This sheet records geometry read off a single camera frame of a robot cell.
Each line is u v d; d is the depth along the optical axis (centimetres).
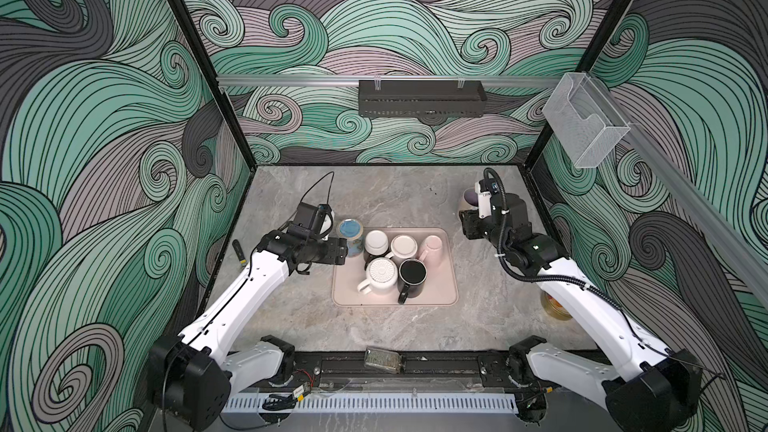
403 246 90
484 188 67
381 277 81
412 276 80
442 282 88
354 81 93
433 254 86
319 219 63
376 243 87
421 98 96
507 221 56
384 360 71
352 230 87
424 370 75
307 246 56
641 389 36
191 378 37
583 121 78
